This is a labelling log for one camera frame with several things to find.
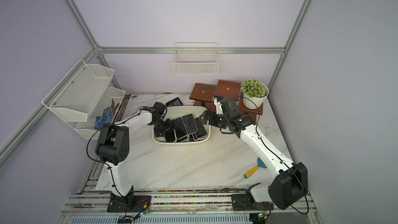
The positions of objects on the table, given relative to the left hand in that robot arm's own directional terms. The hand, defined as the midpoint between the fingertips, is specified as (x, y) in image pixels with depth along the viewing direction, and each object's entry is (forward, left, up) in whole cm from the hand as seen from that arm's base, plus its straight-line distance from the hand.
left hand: (171, 133), depth 96 cm
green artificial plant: (+11, -47, +28) cm, 55 cm away
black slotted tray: (+28, +1, -2) cm, 28 cm away
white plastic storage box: (-4, +6, -2) cm, 8 cm away
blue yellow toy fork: (-19, -53, -3) cm, 56 cm away
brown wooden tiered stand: (+21, -20, +13) cm, 32 cm away
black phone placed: (-4, 0, +3) cm, 5 cm away
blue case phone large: (+1, -19, 0) cm, 19 cm away
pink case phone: (+4, -5, 0) cm, 6 cm away
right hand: (-4, -22, +18) cm, 29 cm away
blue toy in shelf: (+2, +36, +12) cm, 38 cm away
